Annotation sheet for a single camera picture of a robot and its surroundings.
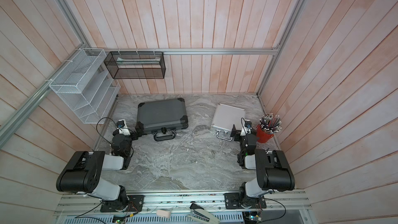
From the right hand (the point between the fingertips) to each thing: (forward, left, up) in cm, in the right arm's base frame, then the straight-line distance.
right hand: (242, 124), depth 91 cm
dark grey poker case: (+4, +50, 0) cm, 50 cm away
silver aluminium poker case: (+10, +9, -8) cm, 16 cm away
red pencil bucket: (-8, -10, 0) cm, 13 cm away
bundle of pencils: (-1, -15, +3) cm, 16 cm away
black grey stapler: (-45, +25, -7) cm, 52 cm away
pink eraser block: (-45, +42, -7) cm, 62 cm away
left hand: (-3, +67, +1) cm, 67 cm away
